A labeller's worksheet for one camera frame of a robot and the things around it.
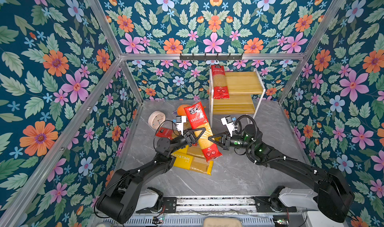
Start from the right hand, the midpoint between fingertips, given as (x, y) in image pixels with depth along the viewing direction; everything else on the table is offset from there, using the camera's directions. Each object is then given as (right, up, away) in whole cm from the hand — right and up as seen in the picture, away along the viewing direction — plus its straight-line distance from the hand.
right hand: (210, 138), depth 67 cm
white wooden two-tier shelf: (+19, +26, +15) cm, 36 cm away
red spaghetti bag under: (-5, +9, -1) cm, 10 cm away
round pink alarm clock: (-34, +8, +32) cm, 47 cm away
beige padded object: (+6, -37, -2) cm, 37 cm away
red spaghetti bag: (-29, -1, +31) cm, 42 cm away
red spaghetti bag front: (+6, +23, +10) cm, 26 cm away
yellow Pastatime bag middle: (-11, -14, +22) cm, 28 cm away
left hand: (-2, +4, -2) cm, 5 cm away
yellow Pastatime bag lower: (-2, -20, +17) cm, 27 cm away
